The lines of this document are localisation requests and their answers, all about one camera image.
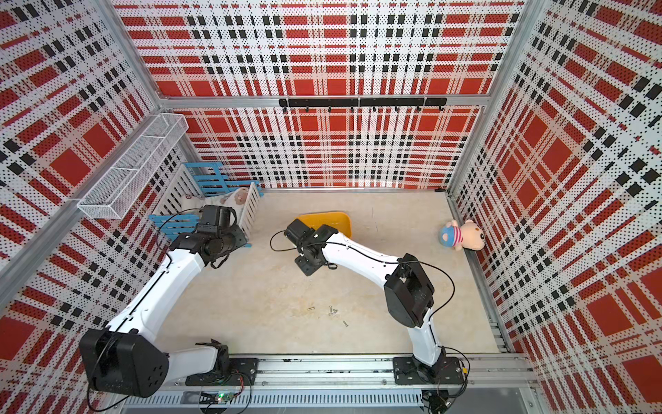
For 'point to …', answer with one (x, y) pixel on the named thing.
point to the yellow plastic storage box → (339, 221)
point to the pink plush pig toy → (468, 235)
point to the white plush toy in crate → (235, 198)
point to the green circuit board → (223, 398)
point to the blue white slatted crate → (198, 185)
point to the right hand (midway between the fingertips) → (318, 256)
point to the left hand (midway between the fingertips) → (242, 237)
